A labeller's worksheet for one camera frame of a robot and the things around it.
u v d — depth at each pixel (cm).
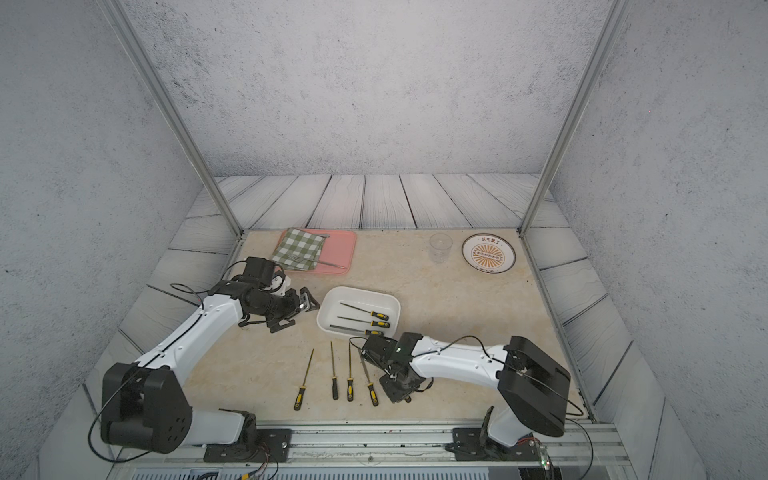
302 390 82
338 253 114
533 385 42
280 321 76
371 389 82
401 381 69
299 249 114
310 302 80
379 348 65
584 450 74
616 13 70
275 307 72
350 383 83
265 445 72
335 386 82
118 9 70
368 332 91
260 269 68
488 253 114
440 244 111
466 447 73
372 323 94
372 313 96
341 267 110
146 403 41
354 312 98
